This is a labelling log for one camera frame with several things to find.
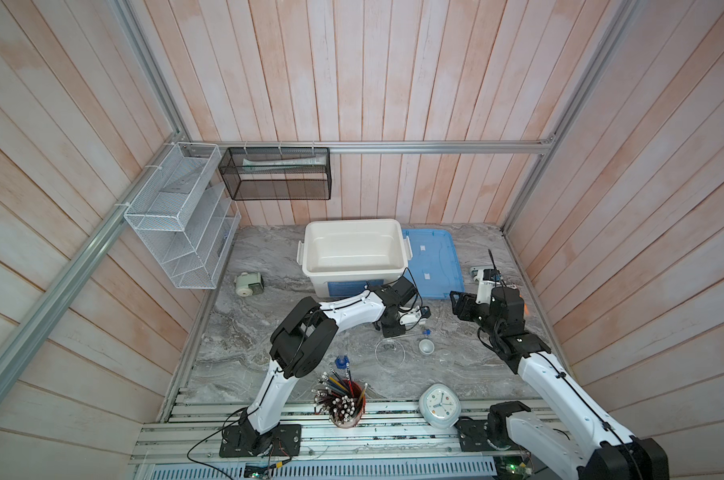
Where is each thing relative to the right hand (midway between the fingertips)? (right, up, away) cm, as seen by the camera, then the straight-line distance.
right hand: (459, 292), depth 84 cm
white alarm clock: (-8, -29, -7) cm, 31 cm away
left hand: (-18, -12, +9) cm, 23 cm away
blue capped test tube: (-7, -14, +9) cm, 18 cm away
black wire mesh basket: (-58, +41, +22) cm, 75 cm away
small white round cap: (-8, -17, +4) cm, 19 cm away
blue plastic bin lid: (0, +8, +27) cm, 28 cm away
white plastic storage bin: (-34, +10, +24) cm, 43 cm away
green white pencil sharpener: (-66, +1, +15) cm, 68 cm away
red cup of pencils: (-32, -21, -20) cm, 44 cm away
